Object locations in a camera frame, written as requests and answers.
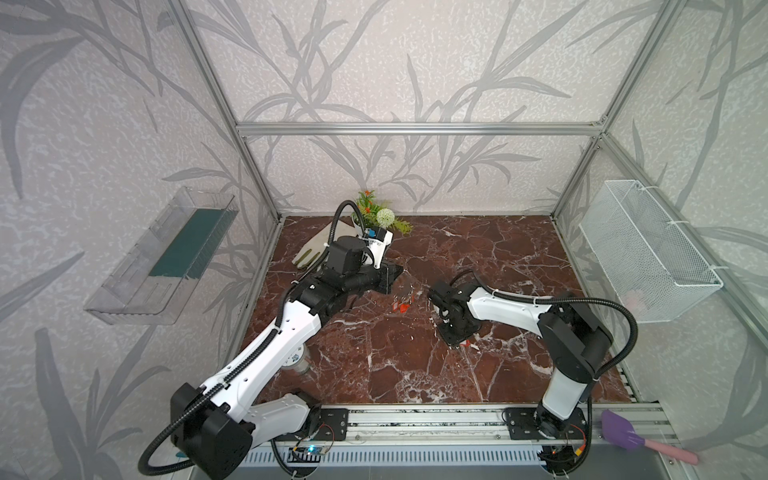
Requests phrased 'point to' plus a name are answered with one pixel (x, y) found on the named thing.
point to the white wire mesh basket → (652, 271)
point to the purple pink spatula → (621, 434)
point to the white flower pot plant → (372, 213)
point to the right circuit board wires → (569, 457)
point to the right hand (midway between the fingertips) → (451, 330)
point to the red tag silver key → (469, 344)
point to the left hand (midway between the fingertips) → (407, 262)
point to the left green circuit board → (305, 454)
